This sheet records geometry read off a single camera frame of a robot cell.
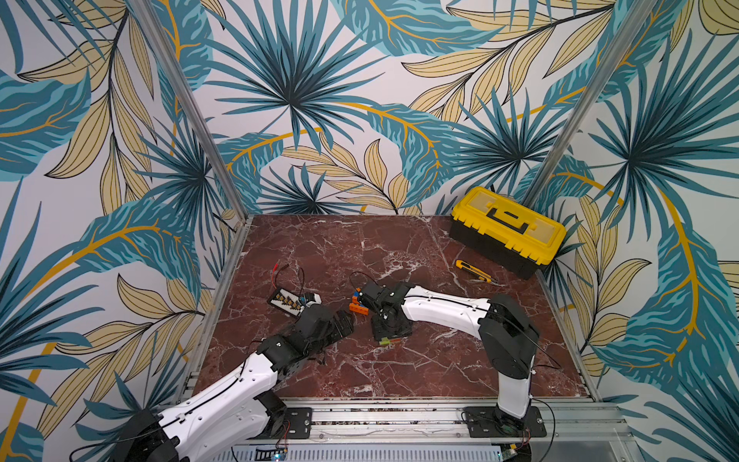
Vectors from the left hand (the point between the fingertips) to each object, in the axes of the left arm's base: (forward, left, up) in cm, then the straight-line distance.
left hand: (342, 327), depth 81 cm
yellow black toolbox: (+31, -52, +7) cm, 61 cm away
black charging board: (+11, +19, -6) cm, 23 cm away
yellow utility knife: (+25, -46, -8) cm, 53 cm away
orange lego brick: (0, -16, -9) cm, 18 cm away
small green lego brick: (-1, -13, -8) cm, 15 cm away
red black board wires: (+24, +26, -9) cm, 37 cm away
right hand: (+1, -12, -7) cm, 14 cm away
